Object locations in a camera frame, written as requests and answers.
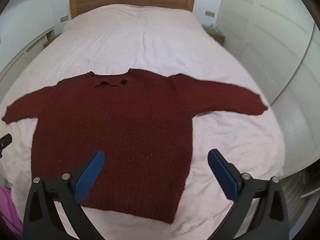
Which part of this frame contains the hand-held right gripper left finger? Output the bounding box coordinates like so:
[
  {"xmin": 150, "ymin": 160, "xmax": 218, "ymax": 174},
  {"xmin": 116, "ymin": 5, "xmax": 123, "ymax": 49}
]
[{"xmin": 22, "ymin": 149, "xmax": 105, "ymax": 240}]

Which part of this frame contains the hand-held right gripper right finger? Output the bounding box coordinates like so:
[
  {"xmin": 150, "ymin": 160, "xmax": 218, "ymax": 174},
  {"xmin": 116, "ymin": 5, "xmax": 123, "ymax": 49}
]
[{"xmin": 207, "ymin": 149, "xmax": 290, "ymax": 240}]

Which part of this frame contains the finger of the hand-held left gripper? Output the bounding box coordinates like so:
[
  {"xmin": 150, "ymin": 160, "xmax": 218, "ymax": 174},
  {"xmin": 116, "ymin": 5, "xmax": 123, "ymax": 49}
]
[{"xmin": 0, "ymin": 134, "xmax": 13, "ymax": 158}]

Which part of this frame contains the dark red knit sweater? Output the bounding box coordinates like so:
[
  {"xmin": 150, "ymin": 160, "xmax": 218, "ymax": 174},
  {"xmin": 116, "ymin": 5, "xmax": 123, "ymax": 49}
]
[{"xmin": 1, "ymin": 68, "xmax": 268, "ymax": 225}]

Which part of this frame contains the pink cloth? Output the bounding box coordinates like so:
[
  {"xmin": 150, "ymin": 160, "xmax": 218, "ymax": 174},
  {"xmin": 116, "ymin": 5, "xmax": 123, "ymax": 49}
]
[{"xmin": 0, "ymin": 187, "xmax": 23, "ymax": 235}]

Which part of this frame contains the white shelf unit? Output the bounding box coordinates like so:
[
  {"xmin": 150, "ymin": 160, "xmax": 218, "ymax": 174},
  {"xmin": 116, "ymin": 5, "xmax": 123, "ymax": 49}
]
[{"xmin": 0, "ymin": 26, "xmax": 55, "ymax": 85}]

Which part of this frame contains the wooden nightstand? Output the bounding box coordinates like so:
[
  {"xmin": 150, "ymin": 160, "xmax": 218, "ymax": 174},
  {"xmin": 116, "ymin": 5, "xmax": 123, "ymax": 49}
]
[{"xmin": 203, "ymin": 25, "xmax": 226, "ymax": 46}]

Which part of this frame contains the bed with pale pink sheet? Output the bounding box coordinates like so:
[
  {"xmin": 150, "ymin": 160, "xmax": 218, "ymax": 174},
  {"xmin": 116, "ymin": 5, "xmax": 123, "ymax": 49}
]
[{"xmin": 0, "ymin": 4, "xmax": 288, "ymax": 240}]

